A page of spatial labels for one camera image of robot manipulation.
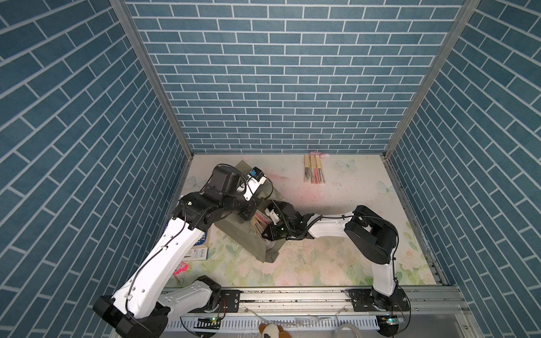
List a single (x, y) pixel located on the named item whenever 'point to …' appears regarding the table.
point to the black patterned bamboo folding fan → (307, 169)
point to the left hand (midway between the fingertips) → (265, 201)
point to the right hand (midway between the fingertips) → (264, 236)
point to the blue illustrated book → (202, 241)
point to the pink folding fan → (314, 169)
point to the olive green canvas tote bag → (246, 232)
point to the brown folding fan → (320, 168)
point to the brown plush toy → (272, 331)
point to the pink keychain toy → (183, 267)
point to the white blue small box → (197, 253)
